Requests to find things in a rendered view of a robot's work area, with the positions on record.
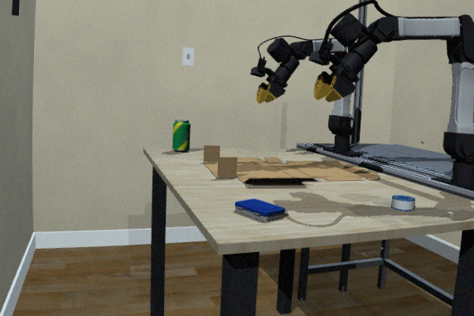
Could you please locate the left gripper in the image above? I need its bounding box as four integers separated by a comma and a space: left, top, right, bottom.
314, 52, 365, 102

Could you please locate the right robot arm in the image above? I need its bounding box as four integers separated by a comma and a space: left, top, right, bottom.
250, 38, 363, 157

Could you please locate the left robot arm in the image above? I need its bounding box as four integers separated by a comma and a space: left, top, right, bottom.
308, 13, 474, 191

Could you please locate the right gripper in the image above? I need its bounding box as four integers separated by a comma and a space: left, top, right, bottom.
257, 66, 291, 104

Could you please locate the green and yellow drink can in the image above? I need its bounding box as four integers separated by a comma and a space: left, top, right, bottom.
172, 119, 191, 153

